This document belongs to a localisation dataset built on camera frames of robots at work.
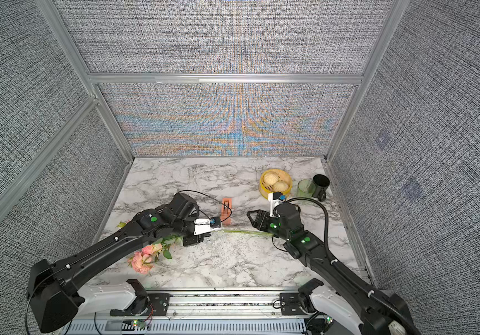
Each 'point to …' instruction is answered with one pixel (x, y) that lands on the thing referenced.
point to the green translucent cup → (305, 188)
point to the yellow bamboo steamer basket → (282, 175)
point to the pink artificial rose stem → (142, 259)
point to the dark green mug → (320, 183)
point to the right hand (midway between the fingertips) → (250, 210)
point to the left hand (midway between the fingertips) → (211, 229)
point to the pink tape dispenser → (226, 211)
